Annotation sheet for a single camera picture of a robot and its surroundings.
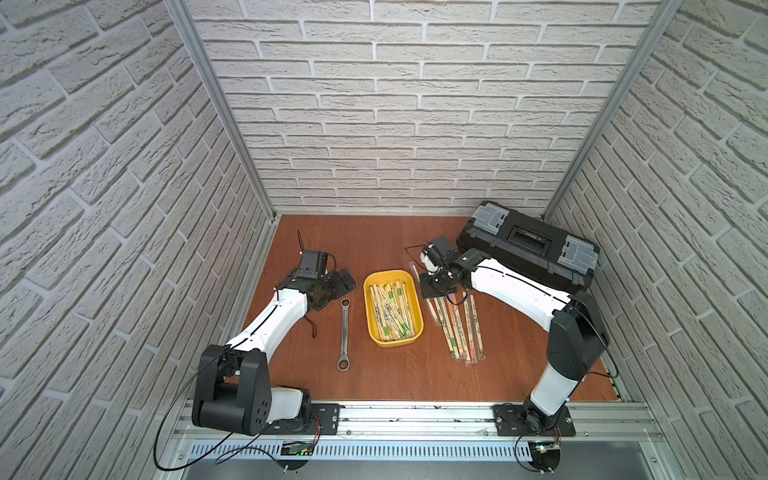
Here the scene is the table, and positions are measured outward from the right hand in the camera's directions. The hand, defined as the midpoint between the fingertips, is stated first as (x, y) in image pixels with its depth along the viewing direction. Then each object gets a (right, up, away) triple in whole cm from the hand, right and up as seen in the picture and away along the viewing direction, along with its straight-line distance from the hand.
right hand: (400, 306), depth 93 cm
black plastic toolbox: (+40, +19, -4) cm, 45 cm away
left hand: (-16, +7, -5) cm, 19 cm away
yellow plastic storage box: (-2, 0, -1) cm, 2 cm away
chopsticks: (+18, -4, -1) cm, 18 cm away
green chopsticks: (+15, -6, -4) cm, 17 cm away
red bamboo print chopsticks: (+24, -11, -8) cm, 27 cm away
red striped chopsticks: (+21, -7, -4) cm, 23 cm away
